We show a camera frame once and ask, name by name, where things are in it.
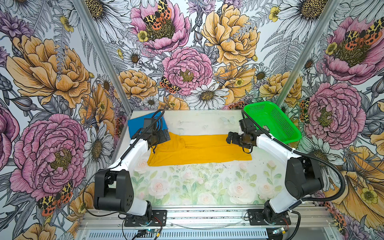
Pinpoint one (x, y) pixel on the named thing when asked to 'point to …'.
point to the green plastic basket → (274, 121)
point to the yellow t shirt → (176, 148)
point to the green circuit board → (151, 230)
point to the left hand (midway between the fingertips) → (161, 142)
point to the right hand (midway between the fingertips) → (233, 145)
